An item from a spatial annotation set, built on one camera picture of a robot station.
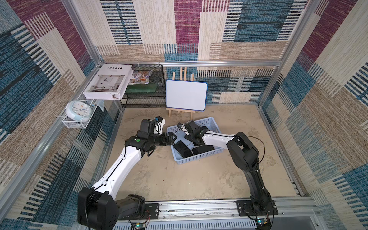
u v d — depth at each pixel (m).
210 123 1.05
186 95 1.02
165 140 0.70
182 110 1.09
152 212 0.73
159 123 0.70
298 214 0.73
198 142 0.74
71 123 0.67
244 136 0.58
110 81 0.76
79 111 0.67
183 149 1.08
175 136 0.77
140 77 0.85
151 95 1.16
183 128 0.88
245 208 0.73
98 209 0.38
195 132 0.79
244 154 0.55
